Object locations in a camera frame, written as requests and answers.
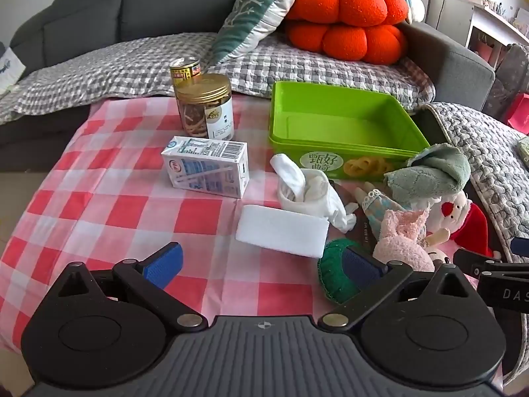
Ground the red box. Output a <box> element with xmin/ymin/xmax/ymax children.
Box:
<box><xmin>508</xmin><ymin>92</ymin><xmax>529</xmax><ymax>135</ymax></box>

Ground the white blue milk carton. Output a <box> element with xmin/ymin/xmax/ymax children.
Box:
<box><xmin>160</xmin><ymin>136</ymin><xmax>251</xmax><ymax>199</ymax></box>

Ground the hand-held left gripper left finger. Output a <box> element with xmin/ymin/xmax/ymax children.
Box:
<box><xmin>50</xmin><ymin>243</ymin><xmax>208</xmax><ymax>334</ymax></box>

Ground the grey patterned cloth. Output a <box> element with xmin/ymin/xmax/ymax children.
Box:
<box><xmin>488</xmin><ymin>43</ymin><xmax>529</xmax><ymax>112</ymax></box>

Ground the green round plush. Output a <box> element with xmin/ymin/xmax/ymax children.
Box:
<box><xmin>317</xmin><ymin>238</ymin><xmax>364</xmax><ymax>302</ymax></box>

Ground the grey sofa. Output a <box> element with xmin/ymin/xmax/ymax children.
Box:
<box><xmin>0</xmin><ymin>0</ymin><xmax>497</xmax><ymax>170</ymax></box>

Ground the white sock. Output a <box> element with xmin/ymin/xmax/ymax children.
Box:
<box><xmin>270</xmin><ymin>153</ymin><xmax>357</xmax><ymax>234</ymax></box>

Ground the gold-lidded snack jar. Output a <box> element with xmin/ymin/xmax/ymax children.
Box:
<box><xmin>174</xmin><ymin>73</ymin><xmax>235</xmax><ymax>141</ymax></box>

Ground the green towel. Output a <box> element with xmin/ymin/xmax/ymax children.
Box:
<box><xmin>384</xmin><ymin>143</ymin><xmax>472</xmax><ymax>209</ymax></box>

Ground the santa plush toy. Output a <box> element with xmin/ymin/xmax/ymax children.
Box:
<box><xmin>426</xmin><ymin>192</ymin><xmax>501</xmax><ymax>259</ymax></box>

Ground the white pillow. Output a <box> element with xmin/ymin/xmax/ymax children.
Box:
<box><xmin>0</xmin><ymin>47</ymin><xmax>26</xmax><ymax>95</ymax></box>

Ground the pink checked tablecloth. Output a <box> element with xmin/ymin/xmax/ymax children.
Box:
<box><xmin>0</xmin><ymin>96</ymin><xmax>459</xmax><ymax>354</ymax></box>

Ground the yellow drink can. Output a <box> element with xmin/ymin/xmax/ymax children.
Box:
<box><xmin>169</xmin><ymin>57</ymin><xmax>202</xmax><ymax>89</ymax></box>

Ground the green plastic box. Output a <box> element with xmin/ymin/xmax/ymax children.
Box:
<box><xmin>268</xmin><ymin>80</ymin><xmax>431</xmax><ymax>182</ymax></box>

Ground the grey pebbled blanket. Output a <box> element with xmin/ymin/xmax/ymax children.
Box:
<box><xmin>427</xmin><ymin>101</ymin><xmax>529</xmax><ymax>253</ymax></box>

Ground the white shelf unit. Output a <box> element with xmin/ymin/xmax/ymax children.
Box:
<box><xmin>426</xmin><ymin>0</ymin><xmax>529</xmax><ymax>71</ymax></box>

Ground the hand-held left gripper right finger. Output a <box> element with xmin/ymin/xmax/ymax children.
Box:
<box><xmin>317</xmin><ymin>246</ymin><xmax>480</xmax><ymax>331</ymax></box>

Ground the white sponge block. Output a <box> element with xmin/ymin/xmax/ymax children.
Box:
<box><xmin>235</xmin><ymin>204</ymin><xmax>330</xmax><ymax>258</ymax></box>

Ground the orange pumpkin cushion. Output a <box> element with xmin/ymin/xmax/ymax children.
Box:
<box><xmin>284</xmin><ymin>0</ymin><xmax>409</xmax><ymax>66</ymax></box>

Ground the blue checked dress doll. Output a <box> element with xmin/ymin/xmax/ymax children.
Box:
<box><xmin>354</xmin><ymin>186</ymin><xmax>414</xmax><ymax>241</ymax></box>

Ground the teal patterned cushion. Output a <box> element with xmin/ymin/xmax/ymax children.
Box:
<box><xmin>212</xmin><ymin>0</ymin><xmax>321</xmax><ymax>65</ymax></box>

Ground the pink plush bunny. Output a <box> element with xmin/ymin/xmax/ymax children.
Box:
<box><xmin>373</xmin><ymin>208</ymin><xmax>435</xmax><ymax>273</ymax></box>

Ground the grey checked blanket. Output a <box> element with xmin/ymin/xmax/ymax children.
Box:
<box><xmin>0</xmin><ymin>32</ymin><xmax>436</xmax><ymax>125</ymax></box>

